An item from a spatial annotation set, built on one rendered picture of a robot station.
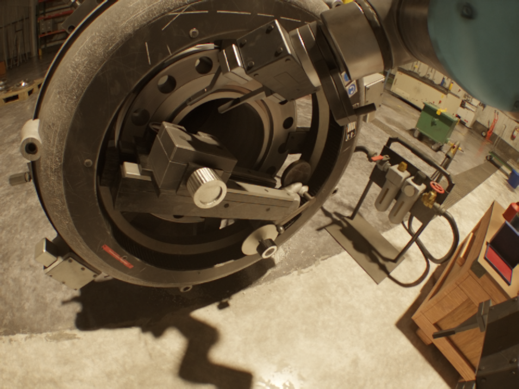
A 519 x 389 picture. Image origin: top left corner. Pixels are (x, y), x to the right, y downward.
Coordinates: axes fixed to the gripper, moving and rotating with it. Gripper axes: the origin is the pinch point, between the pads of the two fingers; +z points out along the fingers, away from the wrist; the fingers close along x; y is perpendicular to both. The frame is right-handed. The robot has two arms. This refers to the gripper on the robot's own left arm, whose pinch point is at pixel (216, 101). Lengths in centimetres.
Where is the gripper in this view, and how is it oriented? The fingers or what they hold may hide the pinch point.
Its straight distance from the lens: 34.6
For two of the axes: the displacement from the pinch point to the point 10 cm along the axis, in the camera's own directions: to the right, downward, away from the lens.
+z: -8.5, 2.4, 4.6
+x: -4.5, 1.3, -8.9
